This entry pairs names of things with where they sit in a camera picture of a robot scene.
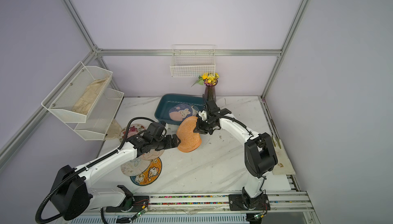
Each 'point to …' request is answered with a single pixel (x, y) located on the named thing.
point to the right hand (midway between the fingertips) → (191, 132)
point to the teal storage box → (165, 102)
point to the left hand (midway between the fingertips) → (174, 144)
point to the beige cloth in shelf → (85, 103)
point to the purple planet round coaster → (180, 111)
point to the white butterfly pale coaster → (134, 166)
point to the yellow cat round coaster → (151, 174)
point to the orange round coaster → (190, 140)
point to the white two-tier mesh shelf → (95, 125)
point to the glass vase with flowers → (210, 81)
